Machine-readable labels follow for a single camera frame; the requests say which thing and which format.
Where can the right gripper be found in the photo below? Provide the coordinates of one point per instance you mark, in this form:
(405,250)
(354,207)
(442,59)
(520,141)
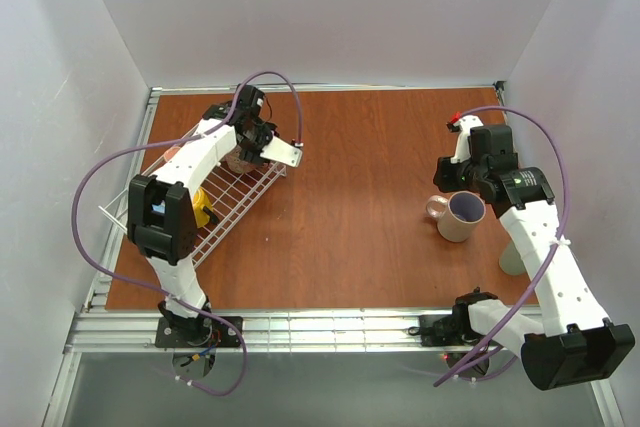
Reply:
(447,175)

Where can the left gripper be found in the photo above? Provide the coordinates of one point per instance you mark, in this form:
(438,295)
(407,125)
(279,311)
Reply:
(255,142)

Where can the iridescent cream mug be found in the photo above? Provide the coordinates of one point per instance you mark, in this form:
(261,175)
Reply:
(457,216)

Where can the yellow mug black handle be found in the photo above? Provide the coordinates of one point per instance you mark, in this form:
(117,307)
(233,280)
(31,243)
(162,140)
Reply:
(203,209)

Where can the pink ghost pattern mug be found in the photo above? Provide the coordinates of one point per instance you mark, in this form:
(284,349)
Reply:
(239,166)

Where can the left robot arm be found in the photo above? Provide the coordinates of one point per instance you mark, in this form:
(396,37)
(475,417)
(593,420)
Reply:
(168,207)

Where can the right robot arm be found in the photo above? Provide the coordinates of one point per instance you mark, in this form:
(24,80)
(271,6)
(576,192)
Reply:
(575,341)

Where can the pink dotted square mug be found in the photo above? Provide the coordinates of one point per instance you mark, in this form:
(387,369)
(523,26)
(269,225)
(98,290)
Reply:
(170,153)

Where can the tall cream pink tumbler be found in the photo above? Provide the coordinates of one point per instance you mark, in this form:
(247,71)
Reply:
(510,261)

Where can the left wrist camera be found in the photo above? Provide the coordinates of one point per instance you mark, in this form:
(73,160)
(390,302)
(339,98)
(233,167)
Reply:
(282,152)

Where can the white wire dish rack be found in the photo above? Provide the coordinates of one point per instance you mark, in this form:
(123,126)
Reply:
(231,194)

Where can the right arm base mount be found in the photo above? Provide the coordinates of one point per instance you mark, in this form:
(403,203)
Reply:
(449,330)

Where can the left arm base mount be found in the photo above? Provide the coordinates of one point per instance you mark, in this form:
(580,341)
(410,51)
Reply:
(204,333)

